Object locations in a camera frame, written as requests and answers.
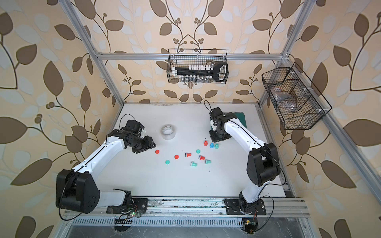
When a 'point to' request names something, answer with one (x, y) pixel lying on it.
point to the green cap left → (167, 161)
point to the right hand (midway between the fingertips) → (217, 139)
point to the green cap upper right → (198, 151)
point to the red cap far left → (157, 151)
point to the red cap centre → (176, 156)
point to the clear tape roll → (168, 132)
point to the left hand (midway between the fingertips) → (149, 144)
